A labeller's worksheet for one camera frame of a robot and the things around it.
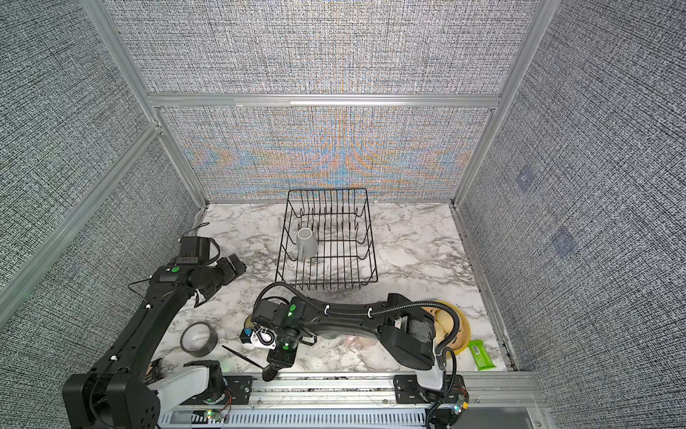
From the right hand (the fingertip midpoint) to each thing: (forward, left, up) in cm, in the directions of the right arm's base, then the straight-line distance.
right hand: (275, 354), depth 73 cm
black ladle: (-3, +2, -6) cm, 7 cm away
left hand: (+22, +13, +7) cm, 27 cm away
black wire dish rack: (+42, -13, -6) cm, 44 cm away
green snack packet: (+1, -59, -6) cm, 59 cm away
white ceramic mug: (+35, -6, +2) cm, 36 cm away
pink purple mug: (+5, -23, -7) cm, 24 cm away
